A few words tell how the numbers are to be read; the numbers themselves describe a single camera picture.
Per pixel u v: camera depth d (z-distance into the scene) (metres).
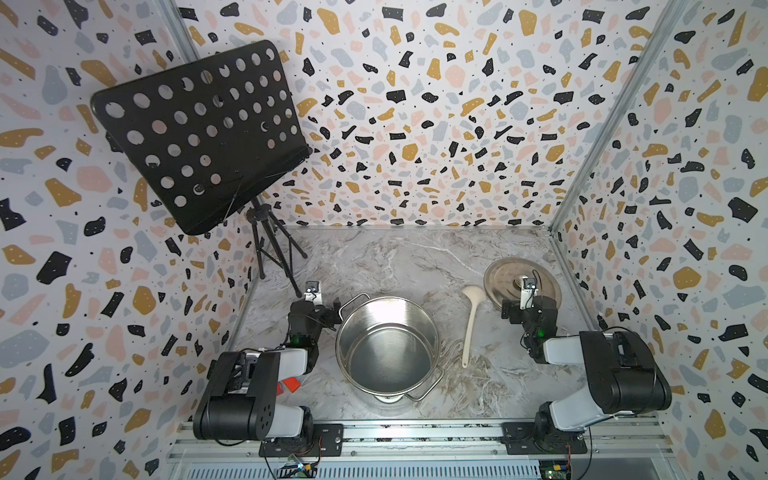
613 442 0.75
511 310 0.88
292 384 0.82
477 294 1.00
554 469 0.72
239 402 0.43
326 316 0.83
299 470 0.71
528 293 0.83
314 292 0.79
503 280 1.03
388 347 0.91
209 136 0.60
